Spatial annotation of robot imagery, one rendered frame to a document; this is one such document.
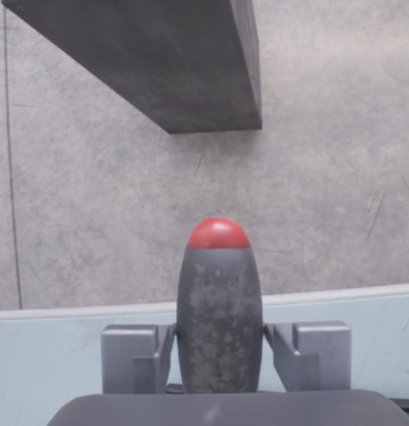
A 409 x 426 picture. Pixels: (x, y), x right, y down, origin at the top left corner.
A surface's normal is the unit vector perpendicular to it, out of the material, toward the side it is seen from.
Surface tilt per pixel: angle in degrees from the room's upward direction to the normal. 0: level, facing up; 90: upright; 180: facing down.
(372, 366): 0
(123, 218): 0
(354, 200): 0
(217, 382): 9
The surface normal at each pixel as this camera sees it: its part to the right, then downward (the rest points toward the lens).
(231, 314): 0.23, -0.07
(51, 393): -0.15, -0.03
